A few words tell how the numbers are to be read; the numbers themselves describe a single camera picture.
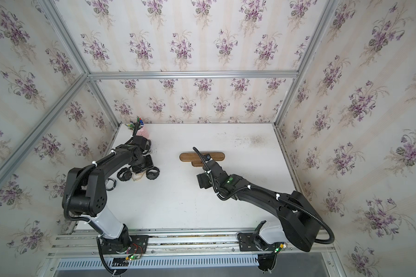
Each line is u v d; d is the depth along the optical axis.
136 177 0.94
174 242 0.75
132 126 1.02
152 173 0.91
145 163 0.82
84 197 0.46
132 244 0.72
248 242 0.73
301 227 0.41
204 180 0.74
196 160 0.93
